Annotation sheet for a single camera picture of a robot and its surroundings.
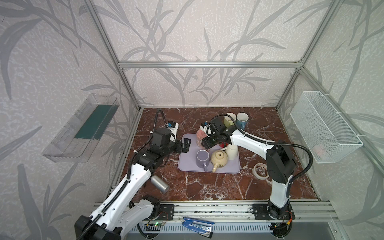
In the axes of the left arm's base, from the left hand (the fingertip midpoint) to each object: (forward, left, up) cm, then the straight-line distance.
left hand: (185, 136), depth 75 cm
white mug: (-1, -27, -15) cm, 31 cm away
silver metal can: (-18, +14, -21) cm, 31 cm away
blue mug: (+23, -36, -15) cm, 45 cm away
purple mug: (-6, -9, -15) cm, 19 cm away
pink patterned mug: (+9, -8, -13) cm, 17 cm away
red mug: (+6, -22, -20) cm, 30 cm away
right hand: (+7, -10, -13) cm, 18 cm away
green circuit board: (-36, +13, -23) cm, 44 cm away
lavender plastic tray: (-4, +1, -23) cm, 24 cm away
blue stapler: (-37, -9, -20) cm, 43 cm away
